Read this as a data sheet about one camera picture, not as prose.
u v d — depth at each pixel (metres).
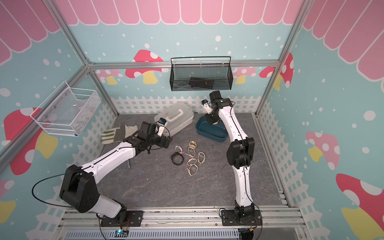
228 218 0.74
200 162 0.92
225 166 0.92
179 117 1.03
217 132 1.14
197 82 0.87
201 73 0.95
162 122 0.76
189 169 0.89
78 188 0.43
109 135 1.07
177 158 0.95
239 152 0.57
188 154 0.97
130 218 0.74
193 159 0.94
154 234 0.71
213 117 0.81
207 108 0.87
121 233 0.73
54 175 0.41
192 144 1.00
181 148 0.98
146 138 0.66
